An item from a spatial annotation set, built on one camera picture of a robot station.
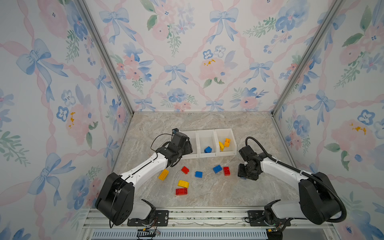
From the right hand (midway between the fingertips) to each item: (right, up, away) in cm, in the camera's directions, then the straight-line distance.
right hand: (241, 174), depth 88 cm
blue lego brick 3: (-19, +13, +10) cm, 25 cm away
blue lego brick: (-25, -1, +3) cm, 25 cm away
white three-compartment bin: (-19, +17, +11) cm, 28 cm away
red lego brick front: (-35, -7, -7) cm, 36 cm away
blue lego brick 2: (-14, +3, +2) cm, 14 cm away
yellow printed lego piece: (-6, +17, +12) cm, 22 cm away
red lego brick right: (-8, +1, +2) cm, 9 cm away
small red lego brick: (-33, +2, +2) cm, 33 cm away
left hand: (-31, +18, -2) cm, 36 cm away
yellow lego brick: (-34, -4, -4) cm, 34 cm away
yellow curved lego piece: (-10, +15, +10) cm, 21 cm away
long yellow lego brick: (-46, 0, -1) cm, 46 cm away
